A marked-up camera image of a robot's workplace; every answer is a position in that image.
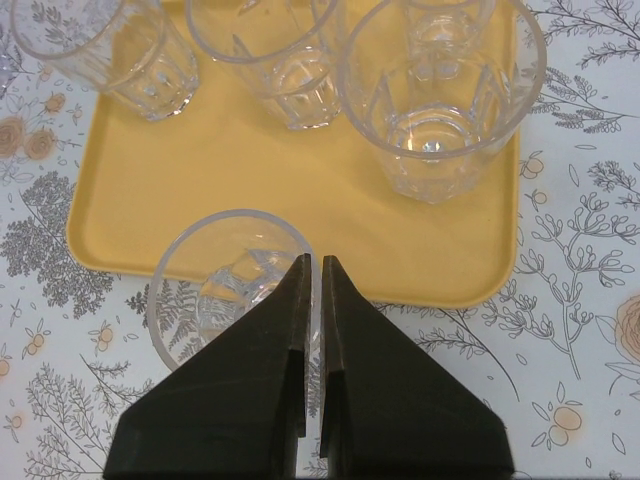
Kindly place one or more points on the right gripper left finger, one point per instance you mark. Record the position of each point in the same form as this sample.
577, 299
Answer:
236, 409

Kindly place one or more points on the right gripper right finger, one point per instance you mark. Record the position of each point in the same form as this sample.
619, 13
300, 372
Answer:
390, 411

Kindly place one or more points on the small clear glass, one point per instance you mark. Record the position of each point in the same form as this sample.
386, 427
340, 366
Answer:
439, 29
212, 274

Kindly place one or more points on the yellow plastic tray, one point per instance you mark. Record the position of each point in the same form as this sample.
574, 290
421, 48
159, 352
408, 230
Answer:
142, 183

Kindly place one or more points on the floral patterned table mat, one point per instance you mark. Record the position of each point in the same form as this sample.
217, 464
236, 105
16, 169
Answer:
555, 352

